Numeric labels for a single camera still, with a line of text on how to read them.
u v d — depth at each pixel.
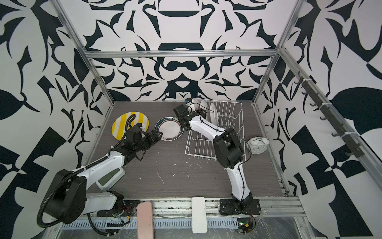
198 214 0.70
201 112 0.85
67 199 0.41
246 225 0.71
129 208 0.72
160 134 0.84
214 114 0.96
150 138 0.76
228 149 0.54
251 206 0.70
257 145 0.85
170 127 1.06
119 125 1.05
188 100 0.84
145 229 0.67
